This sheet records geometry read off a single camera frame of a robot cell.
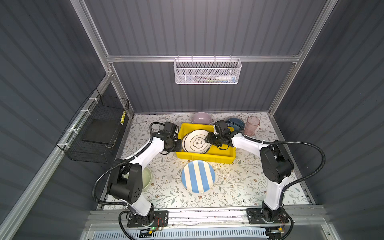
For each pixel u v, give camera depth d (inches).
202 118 44.1
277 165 20.0
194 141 39.1
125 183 17.5
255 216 29.0
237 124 35.5
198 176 34.1
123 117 32.6
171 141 26.6
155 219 28.6
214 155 35.6
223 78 35.5
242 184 33.3
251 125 38.6
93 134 27.9
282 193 22.4
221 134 29.7
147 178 33.8
